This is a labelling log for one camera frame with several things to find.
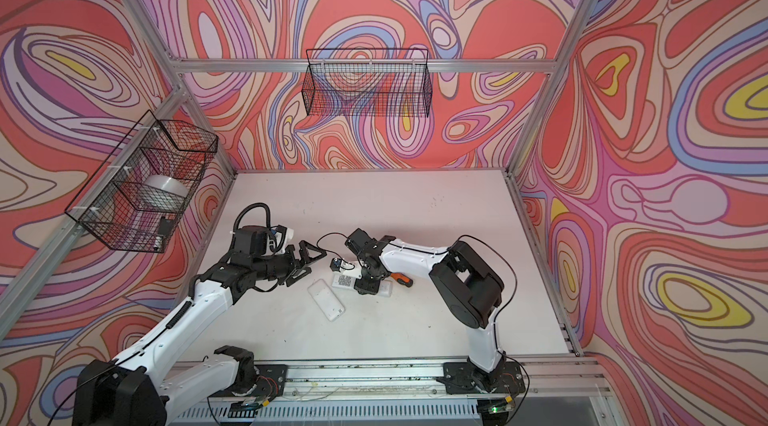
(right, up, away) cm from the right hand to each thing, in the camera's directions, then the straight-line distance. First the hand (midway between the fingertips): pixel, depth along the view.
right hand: (369, 285), depth 90 cm
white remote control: (-7, +2, -2) cm, 7 cm away
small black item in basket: (-51, +20, -16) cm, 57 cm away
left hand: (-12, +10, -12) cm, 20 cm away
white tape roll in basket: (-48, +28, -20) cm, 60 cm away
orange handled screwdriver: (+10, +2, -2) cm, 10 cm away
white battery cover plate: (-13, -3, -4) cm, 14 cm away
